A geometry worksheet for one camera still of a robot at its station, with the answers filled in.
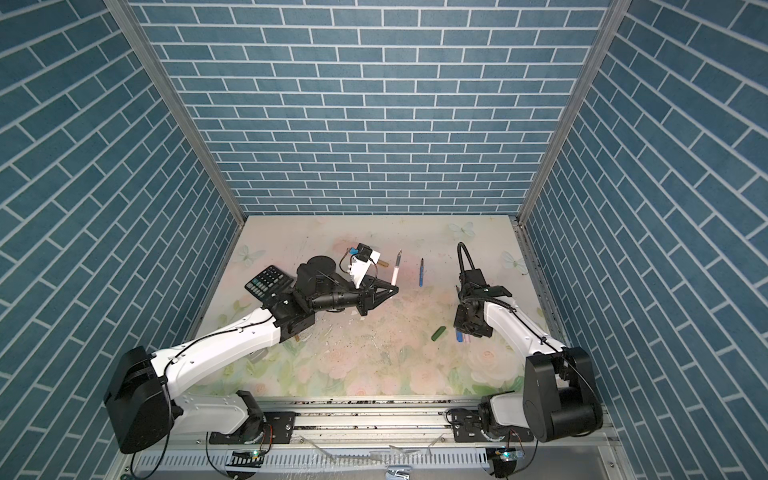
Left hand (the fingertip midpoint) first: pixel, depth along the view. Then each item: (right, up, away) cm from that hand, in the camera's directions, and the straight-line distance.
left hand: (396, 292), depth 69 cm
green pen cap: (+13, -16, +22) cm, 30 cm away
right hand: (+20, -12, +19) cm, 30 cm away
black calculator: (-43, -1, +31) cm, 53 cm away
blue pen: (+9, +1, +36) cm, 37 cm away
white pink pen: (0, +6, -1) cm, 6 cm away
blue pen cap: (+19, -17, +20) cm, 33 cm away
